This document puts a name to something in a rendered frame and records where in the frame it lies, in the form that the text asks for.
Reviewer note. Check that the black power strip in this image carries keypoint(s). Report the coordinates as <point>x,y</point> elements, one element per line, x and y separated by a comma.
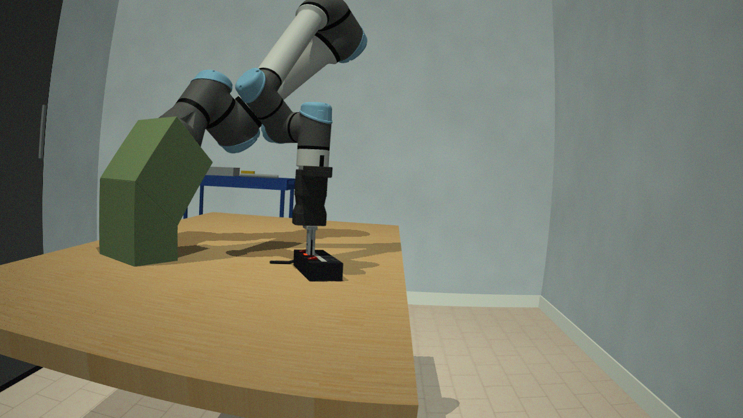
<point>319,267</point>

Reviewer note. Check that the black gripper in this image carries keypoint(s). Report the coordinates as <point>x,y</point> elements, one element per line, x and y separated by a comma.
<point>311,192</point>

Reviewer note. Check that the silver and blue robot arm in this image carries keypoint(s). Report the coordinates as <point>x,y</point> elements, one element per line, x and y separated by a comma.
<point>323,32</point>

